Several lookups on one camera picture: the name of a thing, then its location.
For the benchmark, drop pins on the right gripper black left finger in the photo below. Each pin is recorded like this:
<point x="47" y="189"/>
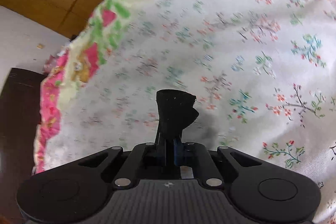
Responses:
<point x="143" y="162"/>

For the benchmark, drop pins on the black pants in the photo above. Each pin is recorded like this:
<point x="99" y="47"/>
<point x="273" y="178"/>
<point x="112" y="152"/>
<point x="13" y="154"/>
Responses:
<point x="176" y="112"/>

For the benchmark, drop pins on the floral pink white quilt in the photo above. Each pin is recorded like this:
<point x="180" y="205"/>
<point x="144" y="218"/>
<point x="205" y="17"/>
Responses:
<point x="263" y="73"/>

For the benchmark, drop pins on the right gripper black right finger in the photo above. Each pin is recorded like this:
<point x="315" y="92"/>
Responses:
<point x="198" y="158"/>

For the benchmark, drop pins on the dark brown wooden headboard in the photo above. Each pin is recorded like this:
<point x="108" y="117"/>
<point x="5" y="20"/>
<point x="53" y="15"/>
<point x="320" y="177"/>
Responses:
<point x="20" y="105"/>

